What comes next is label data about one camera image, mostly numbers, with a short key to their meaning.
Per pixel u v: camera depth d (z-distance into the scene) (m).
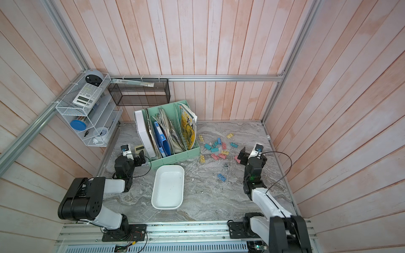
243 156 0.76
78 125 0.76
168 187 0.88
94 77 0.80
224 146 1.04
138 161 0.84
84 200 0.46
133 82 0.91
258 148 0.70
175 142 0.90
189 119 0.91
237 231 0.73
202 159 0.98
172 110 0.97
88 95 0.78
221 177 0.89
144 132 0.81
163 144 0.83
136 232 0.73
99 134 0.83
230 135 1.09
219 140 1.07
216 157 0.99
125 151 0.79
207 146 1.06
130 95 1.07
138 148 1.04
